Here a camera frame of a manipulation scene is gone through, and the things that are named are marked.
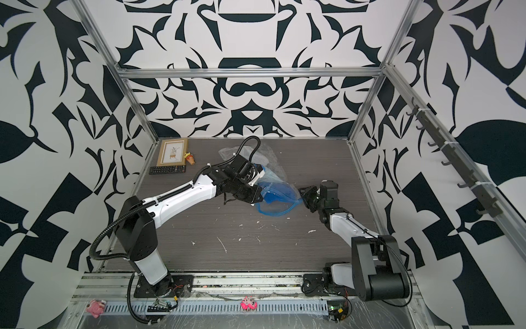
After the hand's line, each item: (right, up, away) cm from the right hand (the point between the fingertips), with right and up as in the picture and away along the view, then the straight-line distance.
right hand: (298, 187), depth 90 cm
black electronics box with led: (+10, -40, -19) cm, 45 cm away
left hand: (-16, -2, -9) cm, 18 cm away
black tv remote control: (-64, +7, +15) cm, 66 cm away
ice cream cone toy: (-53, +13, +18) cm, 58 cm away
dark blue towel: (-10, -1, -7) cm, 13 cm away
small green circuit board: (-47, -38, -19) cm, 63 cm away
